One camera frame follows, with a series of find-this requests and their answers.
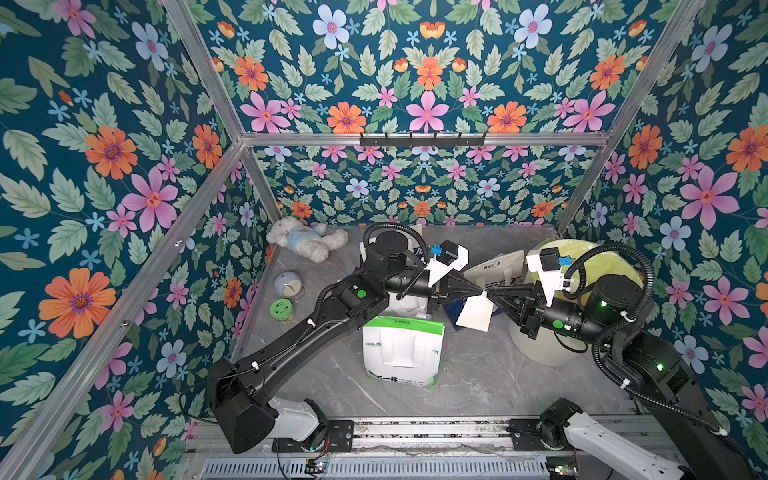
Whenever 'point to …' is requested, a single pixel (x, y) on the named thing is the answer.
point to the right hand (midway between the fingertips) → (496, 285)
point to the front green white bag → (402, 350)
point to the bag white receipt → (476, 313)
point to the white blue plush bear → (310, 241)
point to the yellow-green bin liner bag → (602, 263)
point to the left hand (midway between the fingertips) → (479, 292)
